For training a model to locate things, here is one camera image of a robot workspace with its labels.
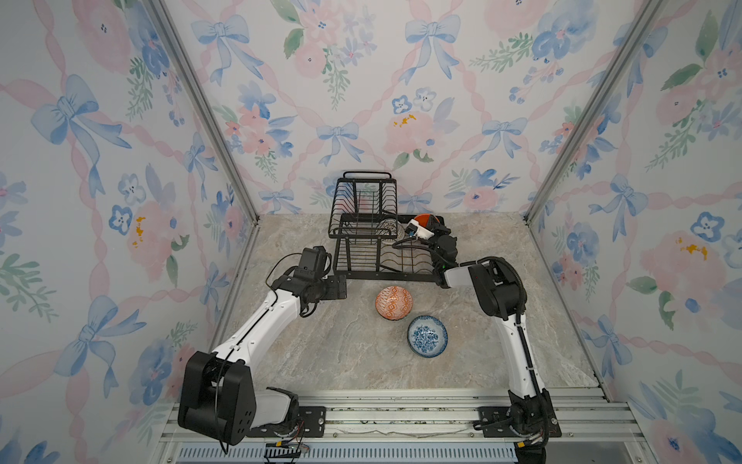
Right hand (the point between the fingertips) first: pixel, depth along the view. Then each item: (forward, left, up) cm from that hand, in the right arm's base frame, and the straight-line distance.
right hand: (440, 212), depth 103 cm
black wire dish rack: (+2, +27, -7) cm, 28 cm away
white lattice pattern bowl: (-20, +18, +12) cm, 29 cm away
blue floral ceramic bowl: (-41, +7, -11) cm, 43 cm away
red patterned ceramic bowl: (-31, +17, -11) cm, 37 cm away
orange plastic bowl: (0, +4, -3) cm, 5 cm away
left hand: (-30, +36, -1) cm, 46 cm away
